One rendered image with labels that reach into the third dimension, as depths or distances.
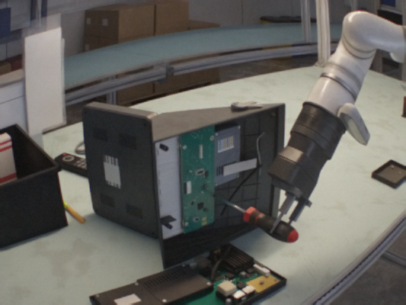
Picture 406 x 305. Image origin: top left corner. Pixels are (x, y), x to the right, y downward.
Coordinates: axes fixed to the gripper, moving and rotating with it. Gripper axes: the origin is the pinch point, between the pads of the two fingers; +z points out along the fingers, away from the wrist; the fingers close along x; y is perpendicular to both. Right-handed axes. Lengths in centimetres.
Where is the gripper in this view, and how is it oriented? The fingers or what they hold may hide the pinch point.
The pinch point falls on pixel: (275, 235)
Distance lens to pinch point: 64.5
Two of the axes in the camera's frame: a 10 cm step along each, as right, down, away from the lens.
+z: -5.3, 8.4, -1.1
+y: -6.3, -3.0, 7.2
